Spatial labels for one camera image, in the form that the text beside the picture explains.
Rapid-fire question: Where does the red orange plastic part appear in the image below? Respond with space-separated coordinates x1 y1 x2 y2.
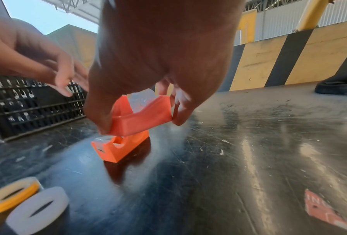
90 129 150 163
105 94 174 136

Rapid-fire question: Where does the person's right hand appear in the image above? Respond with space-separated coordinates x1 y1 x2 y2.
82 0 246 136

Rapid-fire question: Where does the white plastic spool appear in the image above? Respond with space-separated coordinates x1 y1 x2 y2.
127 90 160 113

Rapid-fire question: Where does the black baseball cap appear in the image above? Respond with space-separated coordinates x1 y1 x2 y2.
314 60 347 96

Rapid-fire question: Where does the red label scrap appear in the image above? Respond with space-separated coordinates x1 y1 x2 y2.
303 188 347 232

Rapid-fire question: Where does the yellow black striped barrier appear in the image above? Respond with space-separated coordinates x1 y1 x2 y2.
228 18 347 93

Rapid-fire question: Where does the black plastic crate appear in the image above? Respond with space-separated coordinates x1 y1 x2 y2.
0 74 89 142

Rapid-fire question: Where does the person's left hand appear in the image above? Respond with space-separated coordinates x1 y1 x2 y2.
0 15 90 97

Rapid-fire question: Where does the white ring bearing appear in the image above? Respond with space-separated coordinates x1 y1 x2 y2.
5 186 71 235

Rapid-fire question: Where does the yellow steel column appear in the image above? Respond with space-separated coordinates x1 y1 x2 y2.
295 0 335 31
236 10 258 45

